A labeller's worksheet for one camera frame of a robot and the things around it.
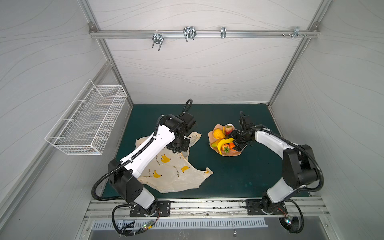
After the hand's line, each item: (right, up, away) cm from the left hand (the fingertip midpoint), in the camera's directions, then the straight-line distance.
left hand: (178, 150), depth 74 cm
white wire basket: (-43, +13, -5) cm, 45 cm away
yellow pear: (+24, +6, +21) cm, 32 cm away
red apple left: (+31, +8, +23) cm, 39 cm away
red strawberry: (+28, -2, +17) cm, 32 cm away
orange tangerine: (+31, 0, +17) cm, 36 cm away
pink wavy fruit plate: (+32, -5, +17) cm, 36 cm away
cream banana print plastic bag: (-5, -13, +6) cm, 15 cm away
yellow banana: (+25, +1, +17) cm, 31 cm away
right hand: (+29, +2, +17) cm, 33 cm away
